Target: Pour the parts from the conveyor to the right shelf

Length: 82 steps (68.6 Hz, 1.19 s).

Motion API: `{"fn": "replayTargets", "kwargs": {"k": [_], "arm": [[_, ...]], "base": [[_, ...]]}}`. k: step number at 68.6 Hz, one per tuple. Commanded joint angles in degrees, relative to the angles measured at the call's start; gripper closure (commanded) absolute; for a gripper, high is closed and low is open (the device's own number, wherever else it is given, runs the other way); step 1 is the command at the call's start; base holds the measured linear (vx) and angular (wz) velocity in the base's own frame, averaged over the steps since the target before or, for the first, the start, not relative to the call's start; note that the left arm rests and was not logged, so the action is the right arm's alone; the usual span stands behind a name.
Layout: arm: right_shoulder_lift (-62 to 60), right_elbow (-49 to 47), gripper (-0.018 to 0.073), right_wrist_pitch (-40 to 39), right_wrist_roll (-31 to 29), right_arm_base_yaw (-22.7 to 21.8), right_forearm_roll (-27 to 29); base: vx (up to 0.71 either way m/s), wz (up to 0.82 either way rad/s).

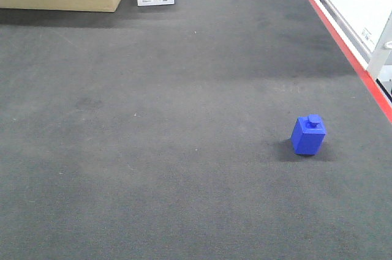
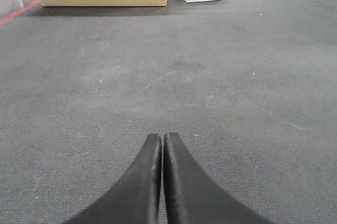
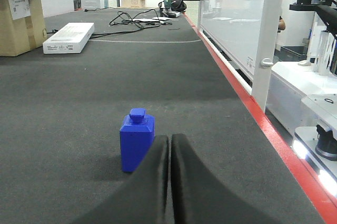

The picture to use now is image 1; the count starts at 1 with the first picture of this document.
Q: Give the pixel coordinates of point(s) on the small blue plastic box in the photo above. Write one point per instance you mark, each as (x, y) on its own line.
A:
(306, 141)

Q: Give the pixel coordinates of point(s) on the long conveyor dark grey belt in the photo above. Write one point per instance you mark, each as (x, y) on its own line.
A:
(153, 119)

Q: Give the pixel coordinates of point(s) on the white metal post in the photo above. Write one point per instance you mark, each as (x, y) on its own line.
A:
(381, 49)

